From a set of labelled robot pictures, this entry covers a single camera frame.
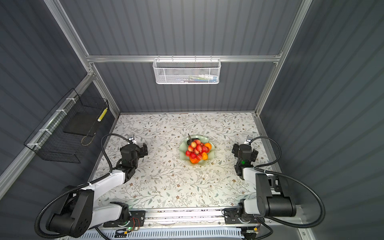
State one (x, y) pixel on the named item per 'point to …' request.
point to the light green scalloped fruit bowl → (183, 148)
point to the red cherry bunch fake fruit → (196, 149)
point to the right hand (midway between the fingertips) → (248, 147)
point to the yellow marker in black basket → (103, 113)
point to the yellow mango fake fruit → (204, 156)
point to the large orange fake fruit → (194, 160)
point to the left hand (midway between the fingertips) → (136, 144)
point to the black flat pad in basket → (82, 123)
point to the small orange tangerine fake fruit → (208, 145)
